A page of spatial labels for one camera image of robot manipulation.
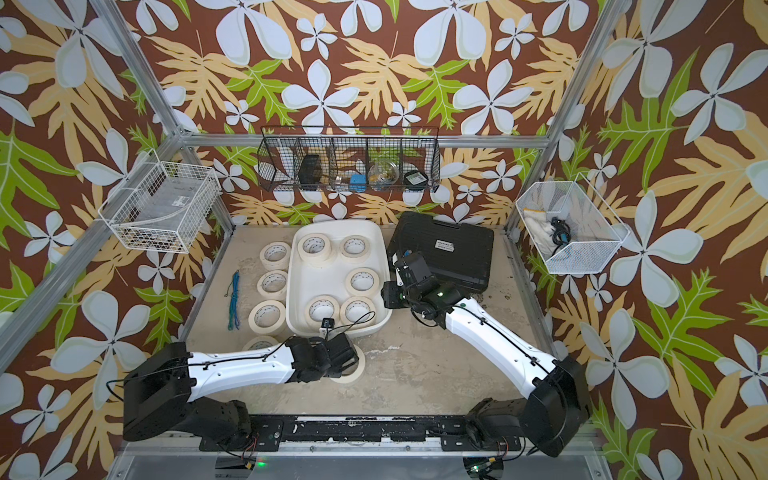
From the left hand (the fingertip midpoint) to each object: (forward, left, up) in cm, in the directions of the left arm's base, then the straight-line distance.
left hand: (338, 359), depth 84 cm
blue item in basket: (+48, -5, +25) cm, 55 cm away
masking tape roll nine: (-4, -6, +1) cm, 7 cm away
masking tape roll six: (+15, -5, -1) cm, 16 cm away
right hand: (+13, -13, +16) cm, 25 cm away
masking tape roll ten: (+18, +8, -1) cm, 19 cm away
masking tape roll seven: (+28, -5, -2) cm, 29 cm away
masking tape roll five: (+44, -2, -2) cm, 44 cm away
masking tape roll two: (+40, +28, -2) cm, 49 cm away
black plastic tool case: (+38, -41, +1) cm, 56 cm away
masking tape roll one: (+27, +26, -2) cm, 37 cm away
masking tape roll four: (+42, +13, 0) cm, 44 cm away
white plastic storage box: (+31, +5, -2) cm, 32 cm away
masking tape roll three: (+15, +25, -3) cm, 29 cm away
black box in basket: (+54, +12, +25) cm, 61 cm away
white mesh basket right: (+29, -67, +24) cm, 77 cm away
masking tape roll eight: (+5, +24, +1) cm, 24 cm away
